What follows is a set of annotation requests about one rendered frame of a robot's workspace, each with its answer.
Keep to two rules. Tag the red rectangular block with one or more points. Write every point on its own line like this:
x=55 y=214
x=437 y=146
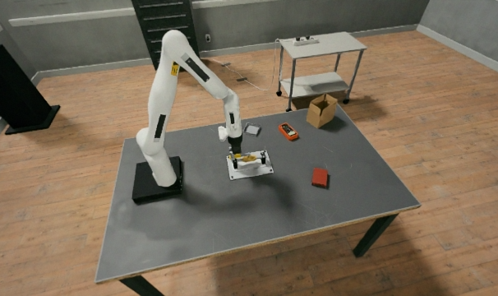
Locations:
x=319 y=177

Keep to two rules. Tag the orange handheld multimeter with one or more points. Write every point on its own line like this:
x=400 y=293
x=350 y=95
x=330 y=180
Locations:
x=289 y=133

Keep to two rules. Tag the brown cardboard box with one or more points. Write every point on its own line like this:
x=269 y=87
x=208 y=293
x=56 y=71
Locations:
x=320 y=112

